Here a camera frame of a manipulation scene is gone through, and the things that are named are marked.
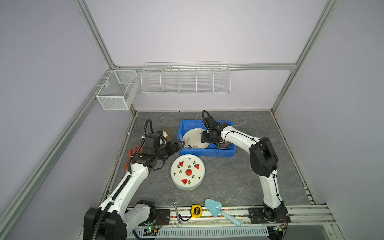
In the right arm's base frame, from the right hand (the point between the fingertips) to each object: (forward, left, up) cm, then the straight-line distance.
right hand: (205, 140), depth 97 cm
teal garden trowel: (-38, -4, -6) cm, 39 cm away
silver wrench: (-46, +14, -6) cm, 48 cm away
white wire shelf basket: (+33, +13, +25) cm, 43 cm away
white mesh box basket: (+29, +59, +18) cm, 68 cm away
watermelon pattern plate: (-20, +11, -4) cm, 23 cm away
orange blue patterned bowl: (-5, -11, +1) cm, 12 cm away
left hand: (-13, +14, +12) cm, 23 cm away
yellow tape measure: (-40, +5, -4) cm, 41 cm away
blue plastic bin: (-6, -3, -4) cm, 8 cm away
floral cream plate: (+4, +9, -4) cm, 11 cm away
